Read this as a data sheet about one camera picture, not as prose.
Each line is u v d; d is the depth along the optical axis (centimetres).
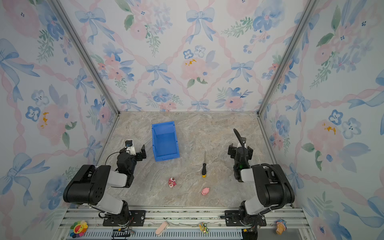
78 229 70
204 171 88
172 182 82
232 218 73
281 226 70
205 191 81
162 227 70
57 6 69
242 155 70
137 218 75
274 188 46
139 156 82
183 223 74
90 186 45
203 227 70
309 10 69
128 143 78
